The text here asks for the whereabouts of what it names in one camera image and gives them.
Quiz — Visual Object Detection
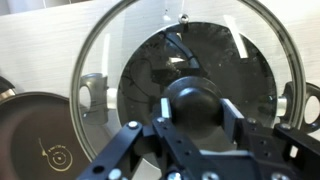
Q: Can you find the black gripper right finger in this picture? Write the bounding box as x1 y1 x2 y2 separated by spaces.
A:
219 98 320 180

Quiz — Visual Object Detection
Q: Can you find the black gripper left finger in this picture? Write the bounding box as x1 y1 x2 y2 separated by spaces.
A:
76 96 201 180

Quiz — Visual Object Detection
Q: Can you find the glass pot lid black knob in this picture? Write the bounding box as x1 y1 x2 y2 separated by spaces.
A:
69 0 307 168

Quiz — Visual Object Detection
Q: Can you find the black cooking pot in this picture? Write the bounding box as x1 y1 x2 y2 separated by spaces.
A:
79 21 320 134

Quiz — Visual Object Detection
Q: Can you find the black frying pan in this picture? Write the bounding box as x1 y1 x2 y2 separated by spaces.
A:
0 75 91 180

